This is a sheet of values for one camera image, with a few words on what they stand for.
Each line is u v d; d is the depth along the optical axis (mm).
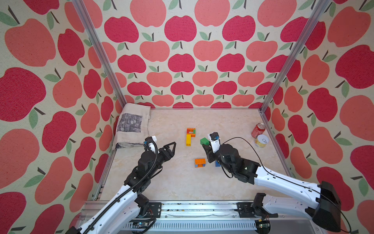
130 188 520
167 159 666
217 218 744
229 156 539
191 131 1067
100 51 863
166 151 673
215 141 625
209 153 644
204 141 742
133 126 1040
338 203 431
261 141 957
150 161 555
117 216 479
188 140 994
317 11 707
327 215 384
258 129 964
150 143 650
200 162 863
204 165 884
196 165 881
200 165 885
